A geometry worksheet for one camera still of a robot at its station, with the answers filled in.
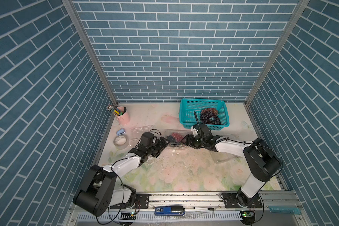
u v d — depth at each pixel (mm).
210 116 1079
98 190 418
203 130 717
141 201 737
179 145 906
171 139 951
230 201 735
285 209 723
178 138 954
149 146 703
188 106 1155
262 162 474
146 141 682
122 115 988
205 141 722
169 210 675
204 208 722
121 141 966
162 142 788
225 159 884
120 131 994
